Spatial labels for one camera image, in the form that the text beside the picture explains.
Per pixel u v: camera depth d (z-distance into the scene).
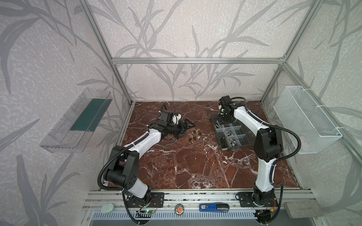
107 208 0.69
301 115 0.66
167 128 0.69
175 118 0.83
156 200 0.72
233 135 0.97
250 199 0.73
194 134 1.00
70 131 0.64
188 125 0.75
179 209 0.71
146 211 0.71
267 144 0.53
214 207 0.68
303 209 0.68
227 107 0.71
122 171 0.44
